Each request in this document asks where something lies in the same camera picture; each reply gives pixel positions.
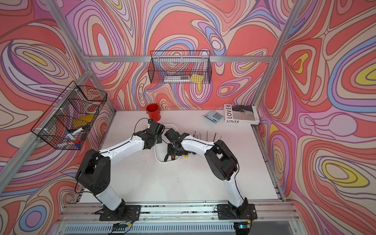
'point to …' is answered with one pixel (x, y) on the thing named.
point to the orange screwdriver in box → (221, 137)
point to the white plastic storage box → (161, 150)
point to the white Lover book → (244, 114)
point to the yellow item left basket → (82, 121)
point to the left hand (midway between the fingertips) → (157, 137)
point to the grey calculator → (213, 116)
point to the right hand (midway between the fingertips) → (173, 156)
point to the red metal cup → (153, 112)
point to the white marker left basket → (82, 129)
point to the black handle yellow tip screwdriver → (186, 155)
